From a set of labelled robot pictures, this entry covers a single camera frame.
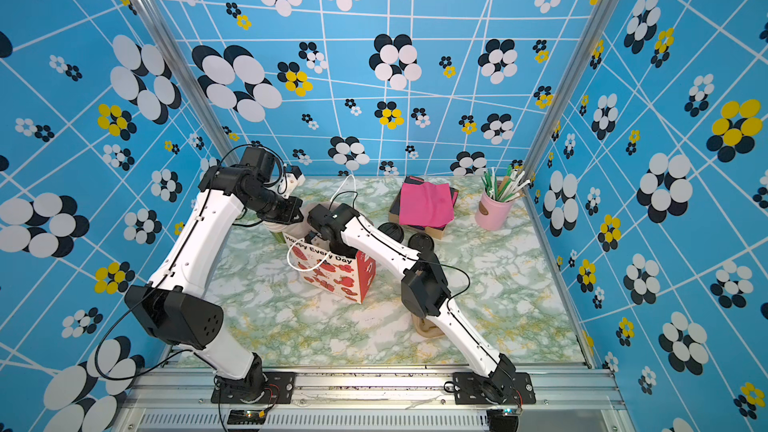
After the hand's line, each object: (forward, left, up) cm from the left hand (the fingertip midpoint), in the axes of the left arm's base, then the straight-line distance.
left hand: (302, 215), depth 78 cm
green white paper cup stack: (+5, +12, -18) cm, 22 cm away
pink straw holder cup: (+13, -57, -16) cm, 61 cm away
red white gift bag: (-14, -14, -8) cm, 21 cm away
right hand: (-6, -8, -18) cm, 21 cm away
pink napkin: (+20, -36, -19) cm, 45 cm away
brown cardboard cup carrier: (-22, -33, -22) cm, 45 cm away
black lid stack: (+5, -34, -20) cm, 39 cm away
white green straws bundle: (+16, -59, -6) cm, 62 cm away
